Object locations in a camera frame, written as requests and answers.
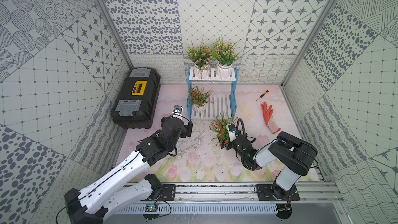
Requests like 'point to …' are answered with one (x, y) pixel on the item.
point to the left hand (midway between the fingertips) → (185, 120)
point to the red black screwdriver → (265, 93)
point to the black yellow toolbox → (137, 102)
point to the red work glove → (269, 119)
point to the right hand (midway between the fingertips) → (225, 133)
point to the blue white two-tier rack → (224, 107)
